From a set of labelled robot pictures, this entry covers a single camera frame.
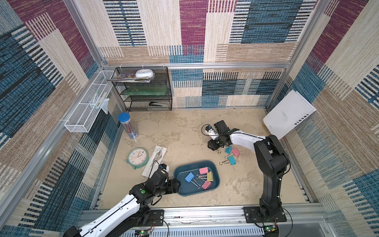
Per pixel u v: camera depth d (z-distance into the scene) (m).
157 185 0.63
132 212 0.54
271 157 0.52
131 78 0.92
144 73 0.88
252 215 0.73
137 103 1.19
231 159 0.94
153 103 1.12
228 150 0.96
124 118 0.91
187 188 0.84
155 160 0.94
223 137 0.75
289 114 0.86
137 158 0.92
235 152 0.96
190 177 0.85
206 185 0.82
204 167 0.89
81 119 0.90
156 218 0.73
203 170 0.88
